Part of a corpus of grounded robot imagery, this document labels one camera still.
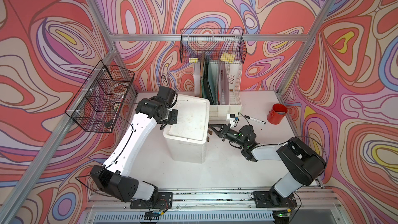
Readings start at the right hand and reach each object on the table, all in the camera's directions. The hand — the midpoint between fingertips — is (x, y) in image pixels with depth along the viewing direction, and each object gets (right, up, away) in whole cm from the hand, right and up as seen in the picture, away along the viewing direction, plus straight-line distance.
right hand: (209, 129), depth 79 cm
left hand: (-18, +6, -4) cm, 20 cm away
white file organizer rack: (+19, +31, +40) cm, 54 cm away
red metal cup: (+44, +6, +19) cm, 49 cm away
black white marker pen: (+33, +3, +24) cm, 41 cm away
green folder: (+1, +26, +10) cm, 28 cm away
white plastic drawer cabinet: (-10, -2, -12) cm, 16 cm away
